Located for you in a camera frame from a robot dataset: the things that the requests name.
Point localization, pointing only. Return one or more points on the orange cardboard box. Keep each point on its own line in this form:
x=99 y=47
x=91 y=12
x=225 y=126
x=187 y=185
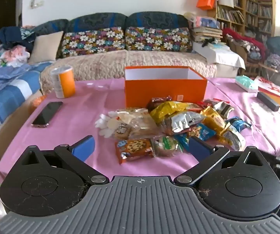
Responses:
x=164 y=90

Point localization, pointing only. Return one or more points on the orange and white canister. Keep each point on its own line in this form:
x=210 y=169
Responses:
x=65 y=84

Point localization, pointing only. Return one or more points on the floral cushion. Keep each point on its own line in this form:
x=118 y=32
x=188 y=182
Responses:
x=157 y=39
x=93 y=42

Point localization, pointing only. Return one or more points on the wall switch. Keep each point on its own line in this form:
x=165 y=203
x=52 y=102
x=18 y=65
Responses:
x=36 y=3

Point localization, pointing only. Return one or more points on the black smartphone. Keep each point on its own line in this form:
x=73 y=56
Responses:
x=47 y=114

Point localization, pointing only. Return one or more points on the long black box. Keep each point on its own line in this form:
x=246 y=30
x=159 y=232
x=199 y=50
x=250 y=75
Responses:
x=268 y=101

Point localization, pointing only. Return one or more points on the silver foil snack bag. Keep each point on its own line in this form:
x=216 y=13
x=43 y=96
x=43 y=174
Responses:
x=181 y=123

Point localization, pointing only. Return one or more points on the cream snack packet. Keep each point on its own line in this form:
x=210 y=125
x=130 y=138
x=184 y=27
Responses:
x=235 y=139

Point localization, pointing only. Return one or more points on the pink tablecloth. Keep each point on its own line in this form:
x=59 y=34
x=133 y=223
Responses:
x=81 y=117

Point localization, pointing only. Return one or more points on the orange paper bag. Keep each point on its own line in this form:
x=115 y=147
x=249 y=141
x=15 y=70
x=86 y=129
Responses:
x=205 y=0

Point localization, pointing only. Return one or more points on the beige quilted sofa cover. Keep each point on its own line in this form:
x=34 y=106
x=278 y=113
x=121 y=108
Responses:
x=100 y=65

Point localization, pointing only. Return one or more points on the small blue snack packet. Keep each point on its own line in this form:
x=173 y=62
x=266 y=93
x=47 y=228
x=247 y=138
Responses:
x=238 y=124

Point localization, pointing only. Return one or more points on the pile of dark blue clothes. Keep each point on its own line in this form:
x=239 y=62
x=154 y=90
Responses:
x=13 y=37

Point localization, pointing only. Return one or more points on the dark brown snack packet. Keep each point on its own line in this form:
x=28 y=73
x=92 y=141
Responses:
x=157 y=102

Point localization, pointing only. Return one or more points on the yellow snack bag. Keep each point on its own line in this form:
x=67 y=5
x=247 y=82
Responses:
x=171 y=109

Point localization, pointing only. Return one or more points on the beige pillow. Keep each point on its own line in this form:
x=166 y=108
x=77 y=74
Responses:
x=46 y=47

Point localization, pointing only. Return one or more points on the dark blue sofa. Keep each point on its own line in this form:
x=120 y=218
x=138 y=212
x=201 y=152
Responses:
x=100 y=20

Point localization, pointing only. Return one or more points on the orange mesh bag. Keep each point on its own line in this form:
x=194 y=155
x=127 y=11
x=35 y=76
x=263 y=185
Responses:
x=38 y=101

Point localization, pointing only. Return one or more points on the blue cookie packet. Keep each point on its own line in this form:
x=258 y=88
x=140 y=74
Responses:
x=201 y=131

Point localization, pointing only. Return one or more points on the pile of pink clothes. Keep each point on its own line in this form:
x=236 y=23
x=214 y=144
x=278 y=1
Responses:
x=13 y=54

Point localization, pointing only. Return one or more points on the wooden bookshelf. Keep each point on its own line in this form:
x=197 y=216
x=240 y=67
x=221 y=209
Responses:
x=252 y=7

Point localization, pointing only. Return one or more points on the clear green label cake packet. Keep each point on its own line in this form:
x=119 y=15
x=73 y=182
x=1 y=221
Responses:
x=166 y=146

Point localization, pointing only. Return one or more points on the brown chocolate chip cookie packet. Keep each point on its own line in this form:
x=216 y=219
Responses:
x=135 y=149

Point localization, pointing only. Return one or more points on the clear bag of biscuits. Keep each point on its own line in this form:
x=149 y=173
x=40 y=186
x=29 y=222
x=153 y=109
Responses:
x=135 y=119

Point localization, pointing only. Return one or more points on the white cardboard box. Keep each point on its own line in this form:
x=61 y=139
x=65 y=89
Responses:
x=220 y=56

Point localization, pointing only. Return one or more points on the stack of books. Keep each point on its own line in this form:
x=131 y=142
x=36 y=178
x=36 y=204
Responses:
x=207 y=30

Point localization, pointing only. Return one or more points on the teal tissue pack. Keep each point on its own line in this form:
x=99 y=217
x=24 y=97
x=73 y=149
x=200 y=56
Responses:
x=246 y=82

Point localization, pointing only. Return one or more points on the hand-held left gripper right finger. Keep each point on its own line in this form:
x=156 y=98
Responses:
x=199 y=147

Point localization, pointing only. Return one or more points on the red cloth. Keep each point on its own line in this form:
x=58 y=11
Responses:
x=244 y=39

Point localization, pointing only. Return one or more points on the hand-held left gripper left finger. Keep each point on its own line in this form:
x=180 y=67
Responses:
x=85 y=146

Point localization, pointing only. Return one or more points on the blue striped blanket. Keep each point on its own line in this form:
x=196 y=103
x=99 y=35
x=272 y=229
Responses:
x=5 y=90

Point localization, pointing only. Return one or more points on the red and white box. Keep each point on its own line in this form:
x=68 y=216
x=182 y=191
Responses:
x=276 y=89

